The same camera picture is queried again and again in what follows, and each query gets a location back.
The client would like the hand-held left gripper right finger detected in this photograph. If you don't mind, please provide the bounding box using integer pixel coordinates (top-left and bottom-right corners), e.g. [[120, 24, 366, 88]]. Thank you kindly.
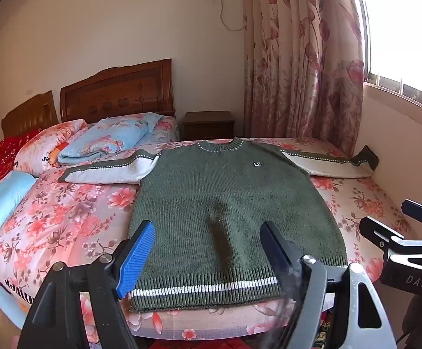
[[260, 221, 397, 349]]

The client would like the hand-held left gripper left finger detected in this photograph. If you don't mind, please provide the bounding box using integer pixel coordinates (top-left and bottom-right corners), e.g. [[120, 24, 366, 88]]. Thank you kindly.
[[16, 220, 157, 349]]

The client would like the green knit sweater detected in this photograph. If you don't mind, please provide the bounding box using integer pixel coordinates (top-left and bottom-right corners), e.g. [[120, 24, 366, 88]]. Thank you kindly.
[[57, 136, 380, 313]]

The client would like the pink floral bed cover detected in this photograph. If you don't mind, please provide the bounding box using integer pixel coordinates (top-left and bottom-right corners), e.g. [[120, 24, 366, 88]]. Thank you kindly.
[[0, 136, 415, 342]]

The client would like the folded blue floral quilt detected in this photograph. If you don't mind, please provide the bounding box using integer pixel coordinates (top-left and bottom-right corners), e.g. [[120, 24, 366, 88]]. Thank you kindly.
[[57, 112, 164, 165]]

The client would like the light blue pillow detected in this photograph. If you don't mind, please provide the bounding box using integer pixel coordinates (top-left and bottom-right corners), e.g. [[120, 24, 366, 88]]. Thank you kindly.
[[0, 170, 37, 251]]

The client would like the dark wooden nightstand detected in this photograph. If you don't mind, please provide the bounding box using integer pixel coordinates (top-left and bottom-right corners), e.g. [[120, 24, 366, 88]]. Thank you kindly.
[[182, 111, 236, 142]]

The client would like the floral pillow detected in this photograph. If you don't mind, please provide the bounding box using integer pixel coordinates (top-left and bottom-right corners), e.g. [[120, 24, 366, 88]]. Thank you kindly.
[[13, 119, 88, 178]]

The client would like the large wooden headboard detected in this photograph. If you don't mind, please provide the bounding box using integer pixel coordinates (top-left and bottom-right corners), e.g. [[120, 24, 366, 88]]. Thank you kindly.
[[60, 58, 176, 124]]

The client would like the small wooden headboard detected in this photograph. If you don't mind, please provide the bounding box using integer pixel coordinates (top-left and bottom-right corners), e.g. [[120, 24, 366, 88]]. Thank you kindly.
[[2, 91, 59, 137]]

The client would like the window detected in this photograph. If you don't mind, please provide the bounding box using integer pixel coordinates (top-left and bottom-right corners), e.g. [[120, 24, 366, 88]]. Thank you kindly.
[[345, 0, 422, 120]]

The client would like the floral curtain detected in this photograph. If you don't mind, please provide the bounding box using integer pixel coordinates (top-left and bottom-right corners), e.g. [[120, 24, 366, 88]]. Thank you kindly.
[[243, 0, 365, 157]]

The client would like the thin wall cable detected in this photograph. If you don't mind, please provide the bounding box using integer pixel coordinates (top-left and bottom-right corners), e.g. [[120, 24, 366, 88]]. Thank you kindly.
[[218, 0, 246, 33]]

